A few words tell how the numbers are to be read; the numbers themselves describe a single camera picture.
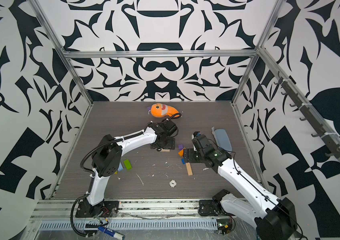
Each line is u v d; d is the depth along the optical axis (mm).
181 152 930
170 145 830
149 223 713
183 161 909
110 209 737
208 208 746
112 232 674
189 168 870
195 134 724
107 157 516
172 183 826
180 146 955
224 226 712
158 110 1044
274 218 379
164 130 700
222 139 973
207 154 578
